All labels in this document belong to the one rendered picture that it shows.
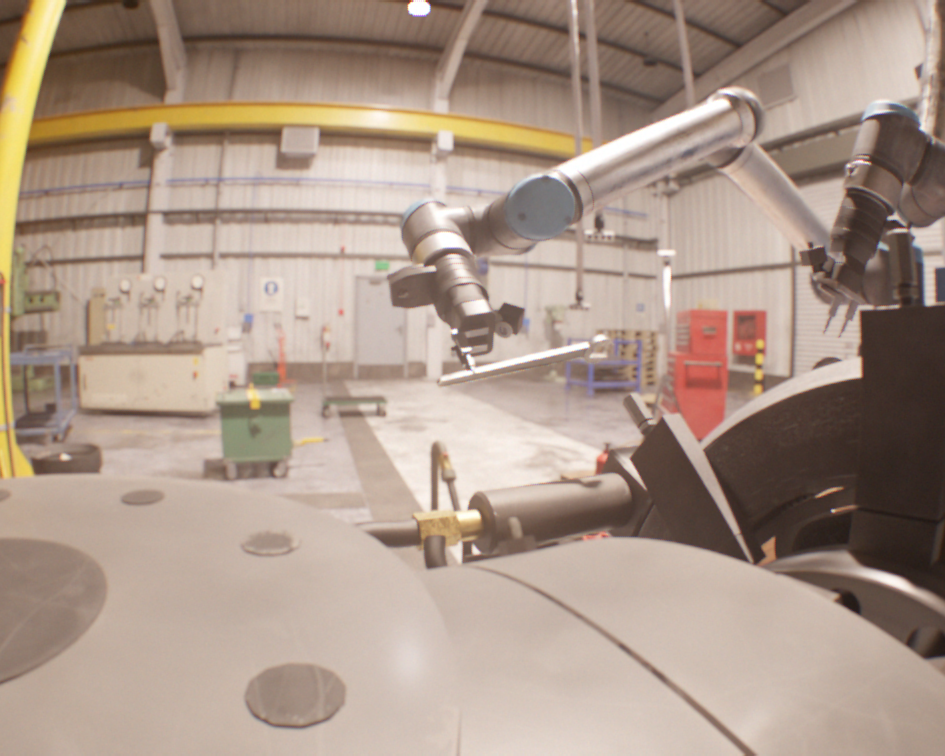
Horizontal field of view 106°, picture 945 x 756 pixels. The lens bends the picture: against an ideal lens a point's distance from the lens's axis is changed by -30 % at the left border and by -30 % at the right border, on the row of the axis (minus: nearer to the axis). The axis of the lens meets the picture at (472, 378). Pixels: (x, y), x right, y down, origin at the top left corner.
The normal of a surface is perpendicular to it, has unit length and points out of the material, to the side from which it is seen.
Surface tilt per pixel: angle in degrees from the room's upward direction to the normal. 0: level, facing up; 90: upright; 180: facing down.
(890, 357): 90
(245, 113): 90
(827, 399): 90
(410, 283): 131
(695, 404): 90
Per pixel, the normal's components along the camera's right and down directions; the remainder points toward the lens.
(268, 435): 0.47, 0.09
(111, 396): 0.13, 0.09
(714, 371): -0.21, 0.08
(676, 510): -0.91, 0.02
